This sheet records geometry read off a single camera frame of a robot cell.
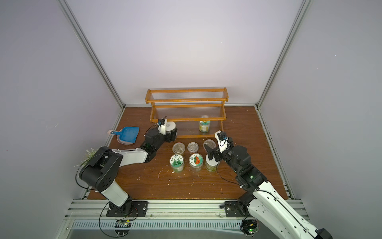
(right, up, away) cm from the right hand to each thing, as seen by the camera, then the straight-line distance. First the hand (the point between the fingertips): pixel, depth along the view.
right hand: (214, 138), depth 71 cm
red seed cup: (-11, -8, +19) cm, 23 cm away
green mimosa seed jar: (-20, -15, +10) cm, 27 cm away
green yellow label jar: (-1, -16, +8) cm, 18 cm away
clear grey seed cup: (0, -6, +21) cm, 22 cm away
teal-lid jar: (-3, +4, +26) cm, 27 cm away
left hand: (-24, +4, +20) cm, 32 cm away
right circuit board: (+17, -43, -2) cm, 46 cm away
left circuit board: (-46, -45, +1) cm, 64 cm away
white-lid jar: (-24, +3, +16) cm, 30 cm away
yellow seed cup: (-20, -9, +19) cm, 29 cm away
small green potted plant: (-64, -9, +3) cm, 65 cm away
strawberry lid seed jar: (-9, -15, +10) cm, 20 cm away
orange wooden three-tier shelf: (-8, +14, +36) cm, 39 cm away
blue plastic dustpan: (-57, -2, +33) cm, 66 cm away
